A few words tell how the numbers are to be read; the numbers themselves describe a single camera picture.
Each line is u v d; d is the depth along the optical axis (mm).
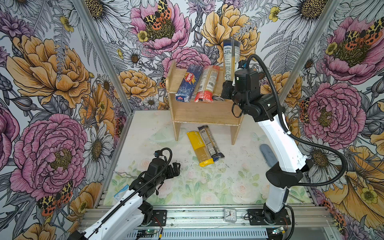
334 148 731
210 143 994
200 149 972
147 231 713
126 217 509
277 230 715
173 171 745
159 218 737
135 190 540
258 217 732
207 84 687
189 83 688
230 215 744
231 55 650
